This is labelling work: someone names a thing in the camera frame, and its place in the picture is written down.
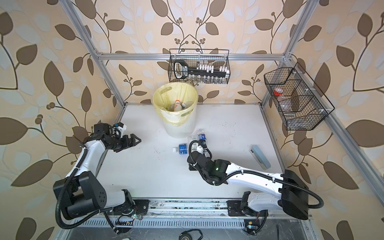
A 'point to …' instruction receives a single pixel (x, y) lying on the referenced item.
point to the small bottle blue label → (182, 149)
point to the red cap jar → (278, 92)
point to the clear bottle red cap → (178, 106)
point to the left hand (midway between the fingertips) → (130, 141)
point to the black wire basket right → (301, 104)
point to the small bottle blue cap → (201, 134)
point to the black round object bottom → (184, 236)
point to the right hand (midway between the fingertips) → (191, 159)
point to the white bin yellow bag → (177, 124)
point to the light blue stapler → (260, 157)
